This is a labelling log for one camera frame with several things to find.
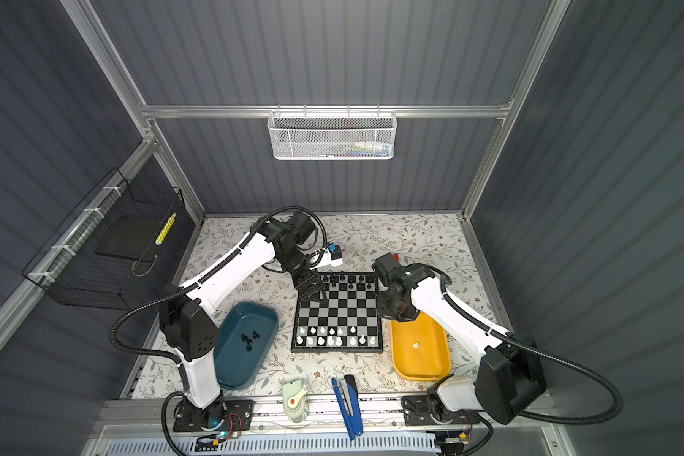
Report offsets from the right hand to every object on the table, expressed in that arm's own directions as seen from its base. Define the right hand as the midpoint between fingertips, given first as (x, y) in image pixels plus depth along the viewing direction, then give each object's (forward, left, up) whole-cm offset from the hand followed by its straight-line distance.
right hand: (391, 316), depth 81 cm
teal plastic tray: (-3, +44, -6) cm, 44 cm away
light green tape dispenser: (-22, +25, -1) cm, 33 cm away
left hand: (+5, +20, +8) cm, 22 cm away
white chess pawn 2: (-5, -8, -9) cm, 13 cm away
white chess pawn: (-4, +8, -7) cm, 12 cm away
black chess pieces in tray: (-4, +43, -9) cm, 44 cm away
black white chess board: (+2, +12, -8) cm, 15 cm away
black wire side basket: (+9, +71, +21) cm, 75 cm away
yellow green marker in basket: (+13, +63, +20) cm, 67 cm away
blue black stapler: (-21, +12, -7) cm, 25 cm away
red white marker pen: (+29, -5, -10) cm, 31 cm away
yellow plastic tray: (-6, -9, -10) cm, 15 cm away
